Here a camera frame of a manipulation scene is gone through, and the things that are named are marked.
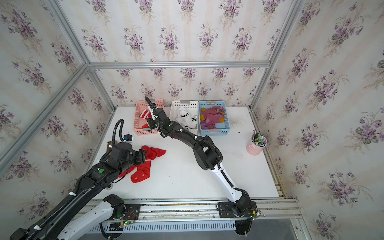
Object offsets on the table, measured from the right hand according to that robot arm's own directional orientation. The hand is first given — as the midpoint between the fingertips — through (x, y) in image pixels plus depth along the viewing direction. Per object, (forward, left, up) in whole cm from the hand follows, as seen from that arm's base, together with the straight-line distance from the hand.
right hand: (151, 118), depth 94 cm
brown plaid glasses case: (-12, +28, -11) cm, 32 cm away
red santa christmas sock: (+3, +8, -13) cm, 15 cm away
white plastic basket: (+24, -25, -13) cm, 37 cm away
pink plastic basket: (+22, +15, -10) cm, 28 cm away
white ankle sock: (+7, -21, -9) cm, 24 cm away
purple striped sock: (+11, -39, -10) cm, 42 cm away
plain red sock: (-19, -1, -11) cm, 22 cm away
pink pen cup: (-14, -66, -4) cm, 67 cm away
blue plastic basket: (-1, -50, -12) cm, 51 cm away
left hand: (-24, -1, +2) cm, 25 cm away
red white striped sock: (+16, +11, -13) cm, 23 cm away
